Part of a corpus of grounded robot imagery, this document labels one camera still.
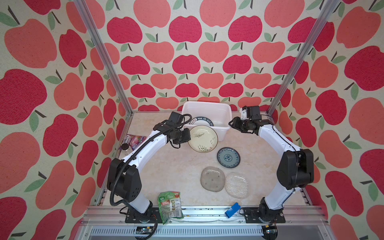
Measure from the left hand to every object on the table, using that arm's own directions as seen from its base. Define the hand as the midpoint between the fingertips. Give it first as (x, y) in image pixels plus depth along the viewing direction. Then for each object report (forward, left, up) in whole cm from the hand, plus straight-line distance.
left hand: (192, 140), depth 83 cm
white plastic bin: (+30, -21, -8) cm, 37 cm away
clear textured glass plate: (-19, -26, -18) cm, 36 cm away
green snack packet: (-29, +12, -17) cm, 35 cm away
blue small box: (-32, -20, -15) cm, 41 cm away
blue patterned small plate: (-1, -24, -18) cm, 30 cm away
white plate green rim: (+27, -7, -14) cm, 32 cm away
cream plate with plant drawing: (+2, -7, -2) cm, 7 cm away
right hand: (+12, -25, -1) cm, 28 cm away
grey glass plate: (-15, -12, -18) cm, 26 cm away
